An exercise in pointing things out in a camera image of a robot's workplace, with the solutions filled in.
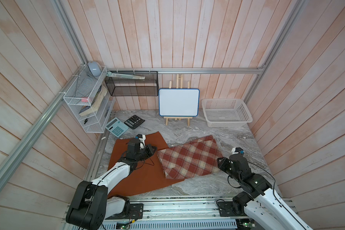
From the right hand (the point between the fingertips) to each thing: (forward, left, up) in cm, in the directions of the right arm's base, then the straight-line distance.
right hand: (218, 158), depth 80 cm
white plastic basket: (+48, -19, -11) cm, 52 cm away
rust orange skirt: (-7, +39, -9) cm, 41 cm away
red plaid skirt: (+5, +10, -9) cm, 14 cm away
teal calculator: (+29, +69, -8) cm, 75 cm away
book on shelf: (+18, +72, +21) cm, 77 cm away
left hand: (+6, +35, -1) cm, 36 cm away
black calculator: (+34, +57, -9) cm, 67 cm away
